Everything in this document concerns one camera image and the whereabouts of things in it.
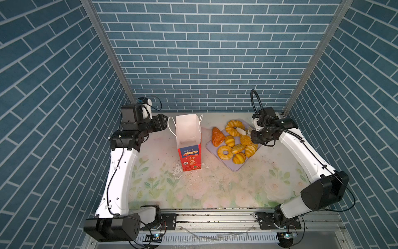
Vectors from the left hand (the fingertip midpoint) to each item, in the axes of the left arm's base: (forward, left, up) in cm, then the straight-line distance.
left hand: (162, 117), depth 71 cm
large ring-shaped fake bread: (+20, -40, -30) cm, 54 cm away
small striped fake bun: (+8, -37, -31) cm, 49 cm away
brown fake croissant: (+11, -29, -30) cm, 43 cm away
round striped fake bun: (-5, -41, -30) cm, 51 cm away
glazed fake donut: (-3, -32, -32) cm, 45 cm away
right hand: (-1, -46, -13) cm, 48 cm away
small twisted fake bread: (+2, -41, -30) cm, 50 cm away
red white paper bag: (+9, -10, -22) cm, 26 cm away
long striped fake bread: (+1, -49, -30) cm, 58 cm away
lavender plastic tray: (-6, -35, -34) cm, 49 cm away
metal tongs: (+4, -42, -16) cm, 45 cm away
